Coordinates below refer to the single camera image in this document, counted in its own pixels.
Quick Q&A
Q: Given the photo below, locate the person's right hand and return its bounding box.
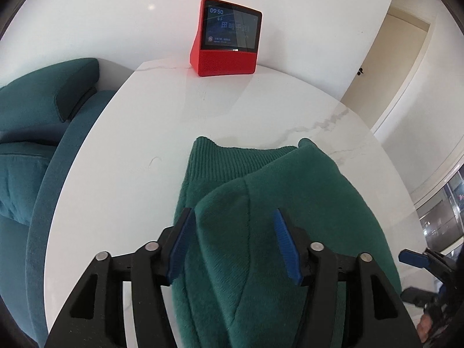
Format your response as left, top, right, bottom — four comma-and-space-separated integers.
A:
416, 315, 437, 343

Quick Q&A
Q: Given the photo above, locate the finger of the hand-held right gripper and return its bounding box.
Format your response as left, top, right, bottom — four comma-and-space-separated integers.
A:
402, 287, 437, 308
399, 249, 458, 268

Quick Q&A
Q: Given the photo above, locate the cream door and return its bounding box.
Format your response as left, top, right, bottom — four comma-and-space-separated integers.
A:
341, 3, 433, 132

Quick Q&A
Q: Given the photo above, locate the red smart display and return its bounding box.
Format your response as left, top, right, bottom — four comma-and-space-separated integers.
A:
189, 0, 263, 77

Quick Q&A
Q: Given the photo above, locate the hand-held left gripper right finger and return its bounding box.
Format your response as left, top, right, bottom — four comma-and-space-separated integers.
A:
273, 208, 422, 348

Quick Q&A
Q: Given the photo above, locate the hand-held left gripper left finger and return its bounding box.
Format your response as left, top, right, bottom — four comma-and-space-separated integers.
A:
45, 208, 197, 348

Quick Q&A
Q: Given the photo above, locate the window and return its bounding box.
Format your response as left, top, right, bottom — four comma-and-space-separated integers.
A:
414, 162, 464, 259

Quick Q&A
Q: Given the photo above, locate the green knit sweater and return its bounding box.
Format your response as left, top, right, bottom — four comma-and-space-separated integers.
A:
170, 136, 403, 348

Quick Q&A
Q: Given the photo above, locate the teal sofa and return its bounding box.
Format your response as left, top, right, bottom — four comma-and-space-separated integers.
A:
0, 57, 117, 348

